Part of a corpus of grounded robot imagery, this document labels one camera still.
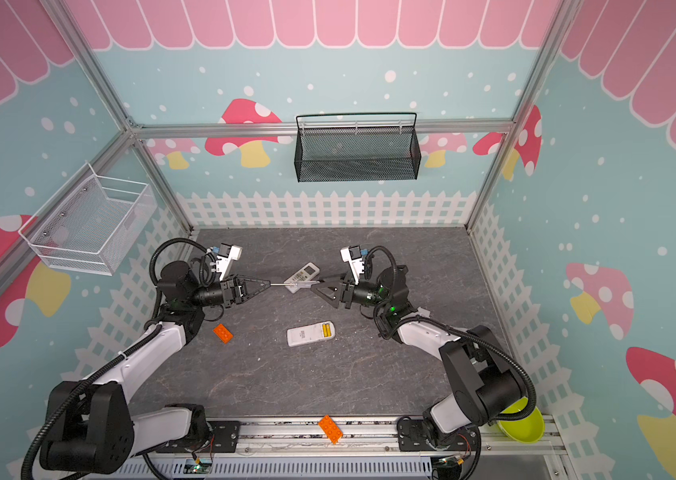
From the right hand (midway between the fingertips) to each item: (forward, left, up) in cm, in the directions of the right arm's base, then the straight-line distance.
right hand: (315, 286), depth 73 cm
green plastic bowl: (-27, -53, -25) cm, 64 cm away
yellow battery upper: (+1, -1, -24) cm, 24 cm away
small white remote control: (+22, +7, -24) cm, 33 cm away
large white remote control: (-1, +4, -25) cm, 25 cm away
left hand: (-1, +11, 0) cm, 11 cm away
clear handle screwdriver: (+9, +7, -12) cm, 17 cm away
